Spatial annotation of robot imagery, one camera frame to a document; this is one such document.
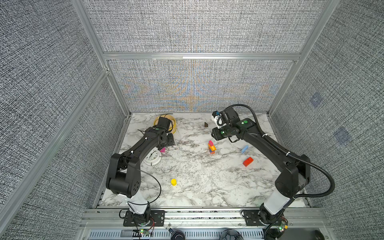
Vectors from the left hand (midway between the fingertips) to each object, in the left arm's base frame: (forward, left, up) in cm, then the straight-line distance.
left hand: (169, 142), depth 92 cm
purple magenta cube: (0, +5, -8) cm, 10 cm away
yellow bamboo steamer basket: (+24, +1, -4) cm, 25 cm away
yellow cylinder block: (-22, -3, -8) cm, 24 cm away
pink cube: (0, -26, -3) cm, 26 cm away
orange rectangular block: (-4, -27, -8) cm, 29 cm away
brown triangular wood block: (+19, -26, -7) cm, 33 cm away
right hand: (-2, -27, +10) cm, 29 cm away
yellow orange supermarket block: (-3, -27, -4) cm, 28 cm away
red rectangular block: (-12, -48, -8) cm, 50 cm away
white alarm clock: (-8, +10, -5) cm, 13 cm away
